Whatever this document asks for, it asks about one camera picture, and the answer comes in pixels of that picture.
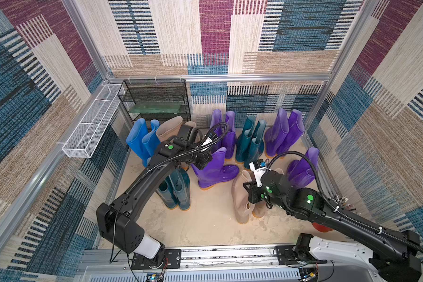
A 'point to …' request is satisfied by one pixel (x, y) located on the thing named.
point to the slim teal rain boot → (164, 192)
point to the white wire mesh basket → (81, 143)
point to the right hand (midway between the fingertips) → (247, 187)
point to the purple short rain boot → (215, 172)
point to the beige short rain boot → (240, 196)
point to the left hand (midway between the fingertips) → (211, 157)
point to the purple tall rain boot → (217, 118)
